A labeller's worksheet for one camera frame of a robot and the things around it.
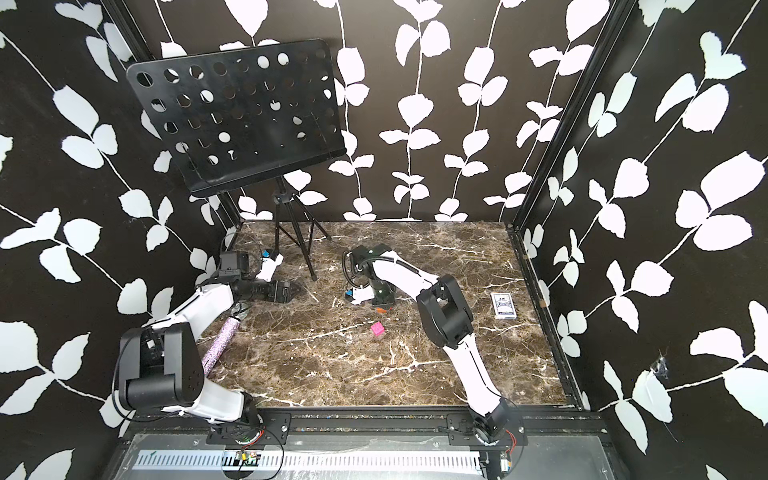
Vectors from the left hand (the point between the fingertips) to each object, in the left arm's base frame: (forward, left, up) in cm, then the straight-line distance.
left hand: (287, 282), depth 91 cm
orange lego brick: (-6, -29, -9) cm, 31 cm away
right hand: (-2, -31, -7) cm, 32 cm away
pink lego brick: (-13, -28, -8) cm, 31 cm away
